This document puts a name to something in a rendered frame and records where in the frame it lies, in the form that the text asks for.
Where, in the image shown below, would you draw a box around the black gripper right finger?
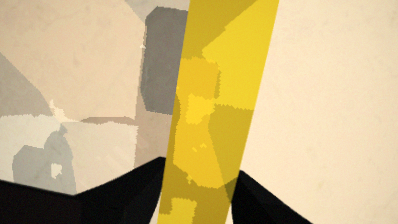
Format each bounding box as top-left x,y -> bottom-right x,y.
231,169 -> 314,224

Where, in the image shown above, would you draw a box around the yellow bar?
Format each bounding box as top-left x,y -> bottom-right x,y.
157,0 -> 279,224

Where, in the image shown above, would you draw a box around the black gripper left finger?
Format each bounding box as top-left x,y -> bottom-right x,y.
0,157 -> 166,224

